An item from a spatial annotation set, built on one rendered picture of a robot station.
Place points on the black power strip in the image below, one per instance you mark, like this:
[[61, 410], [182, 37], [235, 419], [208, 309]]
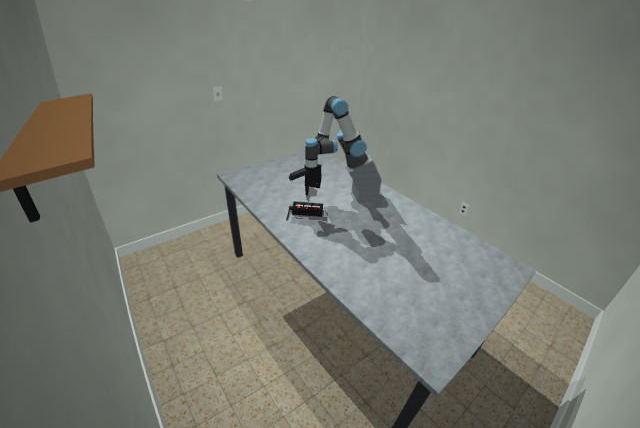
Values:
[[307, 209]]

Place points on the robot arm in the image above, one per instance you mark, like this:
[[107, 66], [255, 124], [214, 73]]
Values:
[[353, 148]]

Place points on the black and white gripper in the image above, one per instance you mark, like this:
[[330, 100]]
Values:
[[312, 181]]

